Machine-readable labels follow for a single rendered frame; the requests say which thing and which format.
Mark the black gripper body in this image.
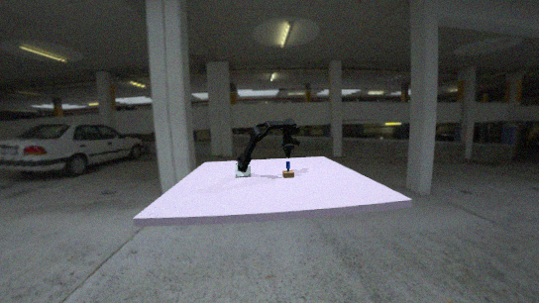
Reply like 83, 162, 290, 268
281, 135, 294, 149

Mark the tan square block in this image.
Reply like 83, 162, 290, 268
282, 170, 294, 178

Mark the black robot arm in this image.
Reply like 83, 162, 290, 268
236, 118, 300, 172

